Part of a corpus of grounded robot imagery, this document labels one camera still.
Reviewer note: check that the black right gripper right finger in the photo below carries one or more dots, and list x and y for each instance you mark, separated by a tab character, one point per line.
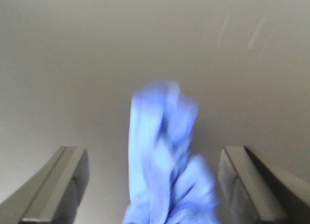
256	185

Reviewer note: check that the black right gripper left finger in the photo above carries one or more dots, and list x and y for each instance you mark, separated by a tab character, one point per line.
48	185

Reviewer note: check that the blue cloth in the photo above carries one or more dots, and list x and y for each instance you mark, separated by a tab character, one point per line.
159	148

